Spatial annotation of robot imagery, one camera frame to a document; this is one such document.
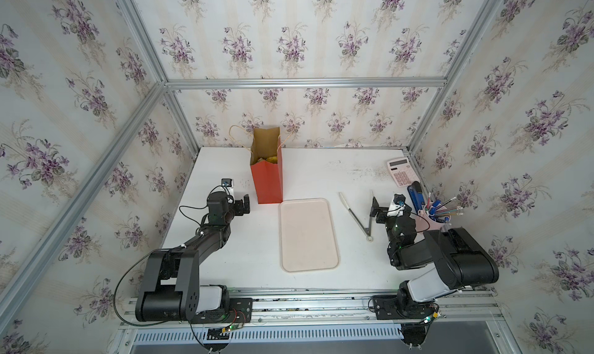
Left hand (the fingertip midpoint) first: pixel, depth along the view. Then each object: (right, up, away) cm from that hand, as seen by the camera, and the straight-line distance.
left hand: (236, 197), depth 91 cm
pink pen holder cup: (+72, -9, -6) cm, 73 cm away
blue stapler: (+76, 0, +8) cm, 77 cm away
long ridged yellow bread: (+13, +16, +16) cm, 26 cm away
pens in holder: (+80, -6, -5) cm, 80 cm away
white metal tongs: (+52, -14, -1) cm, 54 cm away
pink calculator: (+75, +10, +17) cm, 78 cm away
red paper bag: (+14, +13, -9) cm, 21 cm away
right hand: (+62, -1, -2) cm, 62 cm away
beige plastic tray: (+28, -16, -2) cm, 33 cm away
